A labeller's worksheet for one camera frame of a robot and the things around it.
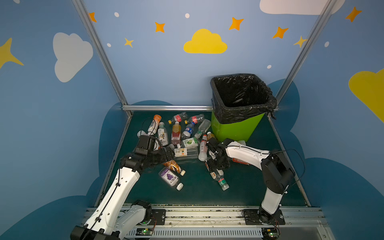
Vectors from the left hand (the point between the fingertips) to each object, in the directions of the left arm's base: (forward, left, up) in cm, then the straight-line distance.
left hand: (169, 155), depth 76 cm
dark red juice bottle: (+24, -1, -13) cm, 27 cm away
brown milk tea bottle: (+2, -1, -15) cm, 15 cm away
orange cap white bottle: (+32, +17, -16) cm, 40 cm away
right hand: (0, -25, -15) cm, 30 cm away
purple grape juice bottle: (-6, 0, -16) cm, 17 cm away
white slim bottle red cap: (+9, -19, -15) cm, 26 cm away
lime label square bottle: (+18, -11, -16) cm, 26 cm away
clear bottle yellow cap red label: (+40, -1, -13) cm, 42 cm away
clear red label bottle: (+39, -14, -14) cm, 44 cm away
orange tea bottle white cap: (+24, -24, -15) cm, 37 cm away
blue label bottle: (+26, -7, -16) cm, 32 cm away
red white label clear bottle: (-7, -29, -16) cm, 34 cm away
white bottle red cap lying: (+18, -45, -13) cm, 50 cm away
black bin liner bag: (+46, -44, +2) cm, 63 cm away
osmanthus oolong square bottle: (+14, -10, -19) cm, 25 cm away
